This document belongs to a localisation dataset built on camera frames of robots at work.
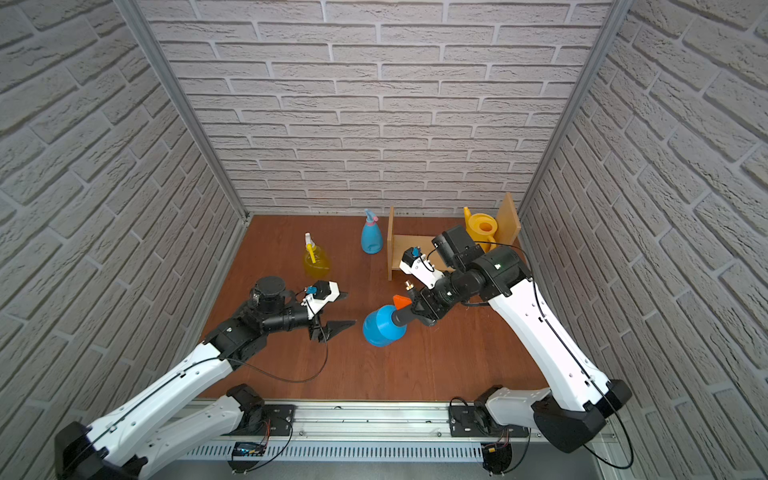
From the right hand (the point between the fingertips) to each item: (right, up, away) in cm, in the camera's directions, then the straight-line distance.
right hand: (413, 308), depth 65 cm
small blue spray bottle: (-12, +17, +36) cm, 42 cm away
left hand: (-16, +1, +5) cm, 16 cm away
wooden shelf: (+28, +20, +18) cm, 39 cm away
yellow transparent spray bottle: (-29, +9, +26) cm, 40 cm away
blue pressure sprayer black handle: (-8, -7, +6) cm, 12 cm away
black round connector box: (+20, -37, +5) cm, 42 cm away
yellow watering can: (+24, +19, +31) cm, 44 cm away
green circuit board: (-40, -37, +7) cm, 55 cm away
